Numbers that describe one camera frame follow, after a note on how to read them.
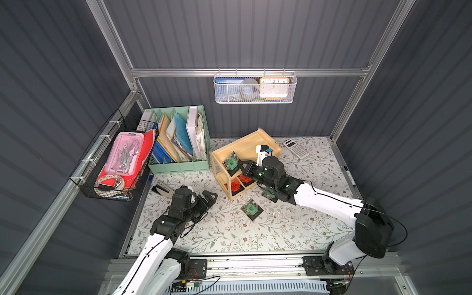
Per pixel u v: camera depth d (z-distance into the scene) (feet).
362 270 2.41
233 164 2.57
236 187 3.13
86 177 1.99
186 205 2.00
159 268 1.92
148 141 2.55
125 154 2.37
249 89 2.86
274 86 2.91
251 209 2.93
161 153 3.17
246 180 3.18
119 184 2.19
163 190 3.10
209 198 2.29
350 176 3.51
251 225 2.80
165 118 3.20
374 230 1.40
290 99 2.97
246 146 2.92
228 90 3.00
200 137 2.91
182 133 3.09
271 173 1.93
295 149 3.75
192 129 2.99
